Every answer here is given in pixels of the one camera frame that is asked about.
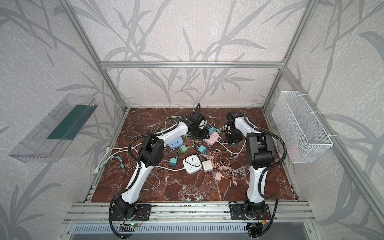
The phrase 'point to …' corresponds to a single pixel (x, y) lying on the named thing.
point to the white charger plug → (207, 166)
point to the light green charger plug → (183, 148)
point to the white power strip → (192, 164)
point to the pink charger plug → (217, 176)
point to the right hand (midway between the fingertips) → (233, 138)
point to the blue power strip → (177, 142)
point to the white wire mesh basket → (303, 138)
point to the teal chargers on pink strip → (211, 129)
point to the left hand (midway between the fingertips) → (209, 133)
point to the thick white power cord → (109, 148)
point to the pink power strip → (213, 138)
